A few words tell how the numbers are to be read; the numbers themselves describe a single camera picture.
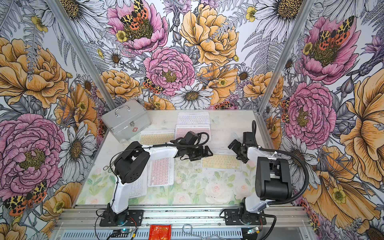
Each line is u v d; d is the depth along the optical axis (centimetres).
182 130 109
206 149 85
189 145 78
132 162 56
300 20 76
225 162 94
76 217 76
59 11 72
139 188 84
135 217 75
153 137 105
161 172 89
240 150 73
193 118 116
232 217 74
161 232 70
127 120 97
